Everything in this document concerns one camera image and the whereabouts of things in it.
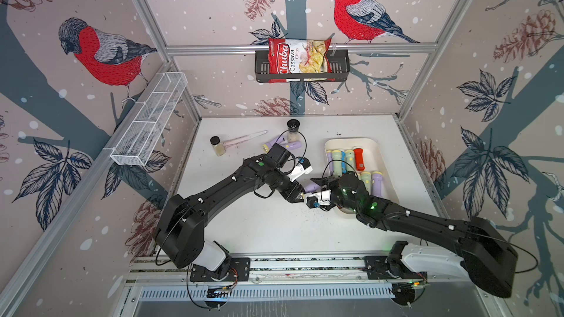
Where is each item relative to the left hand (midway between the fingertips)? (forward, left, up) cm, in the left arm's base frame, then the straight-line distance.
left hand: (307, 192), depth 76 cm
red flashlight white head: (+23, -27, -13) cm, 38 cm away
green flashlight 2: (+21, -22, -12) cm, 32 cm away
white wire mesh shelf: (+9, +57, +15) cm, 60 cm away
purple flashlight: (+30, +4, -12) cm, 32 cm away
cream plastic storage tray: (+23, -34, -15) cm, 44 cm away
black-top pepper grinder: (+34, +4, -4) cm, 35 cm away
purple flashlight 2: (+2, -2, 0) cm, 3 cm away
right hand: (+6, -3, -1) cm, 7 cm away
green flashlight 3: (+12, -27, -12) cm, 32 cm away
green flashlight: (+21, -15, -8) cm, 27 cm away
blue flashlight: (+18, -18, -11) cm, 28 cm away
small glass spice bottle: (+27, +40, -10) cm, 49 cm away
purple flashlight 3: (+10, -32, -13) cm, 36 cm away
